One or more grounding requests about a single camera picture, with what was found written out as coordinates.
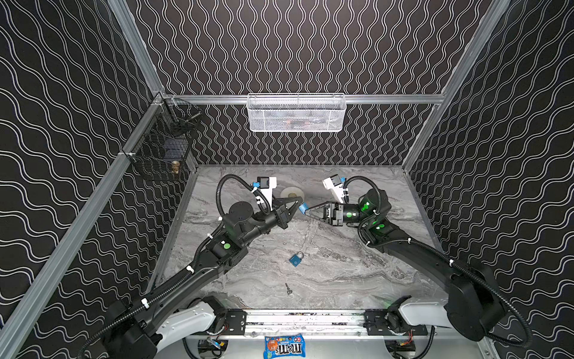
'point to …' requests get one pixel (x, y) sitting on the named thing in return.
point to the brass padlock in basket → (175, 167)
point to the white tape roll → (292, 192)
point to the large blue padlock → (295, 259)
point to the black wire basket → (161, 151)
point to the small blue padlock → (303, 207)
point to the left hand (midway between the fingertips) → (309, 202)
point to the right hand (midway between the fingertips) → (305, 215)
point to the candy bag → (284, 346)
